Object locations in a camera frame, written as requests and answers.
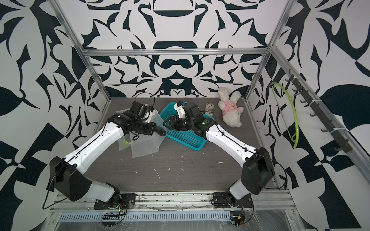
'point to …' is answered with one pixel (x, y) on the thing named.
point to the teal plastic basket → (188, 139)
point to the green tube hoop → (296, 144)
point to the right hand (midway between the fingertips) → (166, 122)
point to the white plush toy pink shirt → (231, 112)
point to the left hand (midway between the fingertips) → (153, 127)
